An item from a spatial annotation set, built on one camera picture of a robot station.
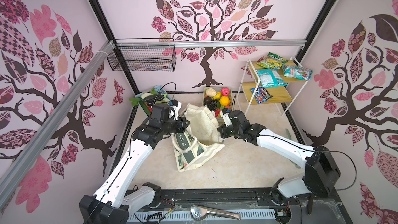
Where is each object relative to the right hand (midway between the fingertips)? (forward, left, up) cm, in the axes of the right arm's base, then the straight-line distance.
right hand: (218, 126), depth 83 cm
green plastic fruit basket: (+29, -2, -10) cm, 31 cm away
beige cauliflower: (+33, +3, -7) cm, 34 cm away
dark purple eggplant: (+28, +45, -7) cm, 53 cm away
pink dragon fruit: (+33, -8, -6) cm, 35 cm away
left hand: (-5, +15, +10) cm, 19 cm away
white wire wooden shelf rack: (+22, -42, +1) cm, 48 cm away
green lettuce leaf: (+25, +55, -5) cm, 61 cm away
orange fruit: (+25, -7, -7) cm, 27 cm away
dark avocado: (+29, +5, -11) cm, 31 cm away
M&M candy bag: (+22, -29, +2) cm, 36 cm away
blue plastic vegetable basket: (+40, +44, -10) cm, 60 cm away
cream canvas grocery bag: (-3, +9, -9) cm, 13 cm away
